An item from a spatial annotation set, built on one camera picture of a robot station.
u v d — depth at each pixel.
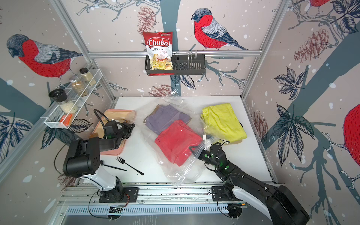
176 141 0.86
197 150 0.67
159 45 0.82
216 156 0.61
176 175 0.69
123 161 0.86
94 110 0.78
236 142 0.92
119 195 0.67
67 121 0.65
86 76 0.81
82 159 0.47
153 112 1.08
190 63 0.95
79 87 0.75
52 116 0.66
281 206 0.41
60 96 0.64
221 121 0.90
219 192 0.74
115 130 0.77
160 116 0.98
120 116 1.09
